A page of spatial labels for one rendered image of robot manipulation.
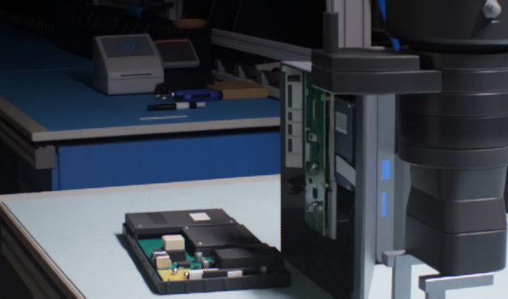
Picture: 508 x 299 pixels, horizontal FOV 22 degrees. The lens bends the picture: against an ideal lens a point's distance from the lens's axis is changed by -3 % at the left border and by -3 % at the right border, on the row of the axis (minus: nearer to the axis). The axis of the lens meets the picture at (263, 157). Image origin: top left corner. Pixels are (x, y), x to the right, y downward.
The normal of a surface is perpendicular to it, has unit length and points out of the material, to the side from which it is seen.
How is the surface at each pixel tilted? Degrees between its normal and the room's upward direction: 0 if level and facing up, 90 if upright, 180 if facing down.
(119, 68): 40
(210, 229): 0
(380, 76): 90
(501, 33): 90
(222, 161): 90
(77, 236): 0
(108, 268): 0
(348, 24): 90
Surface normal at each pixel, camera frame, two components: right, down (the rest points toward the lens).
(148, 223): 0.00, -0.98
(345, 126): -0.96, 0.05
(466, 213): 0.25, -0.18
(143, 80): 0.36, 0.16
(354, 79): -0.11, 0.18
